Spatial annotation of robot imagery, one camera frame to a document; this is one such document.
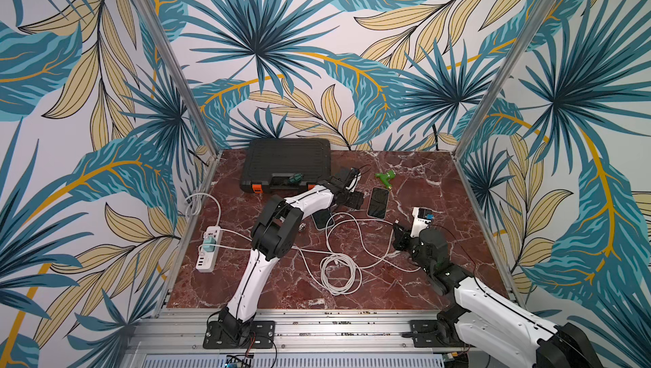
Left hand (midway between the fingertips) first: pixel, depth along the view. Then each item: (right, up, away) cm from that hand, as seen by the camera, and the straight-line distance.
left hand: (356, 199), depth 101 cm
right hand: (+6, -8, -18) cm, 21 cm away
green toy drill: (+14, +9, +9) cm, 19 cm away
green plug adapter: (-51, -12, -17) cm, 55 cm away
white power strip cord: (-65, -2, 0) cm, 65 cm away
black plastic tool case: (-29, +13, +4) cm, 32 cm away
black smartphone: (+9, -1, 0) cm, 9 cm away
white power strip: (-52, -19, -16) cm, 57 cm away
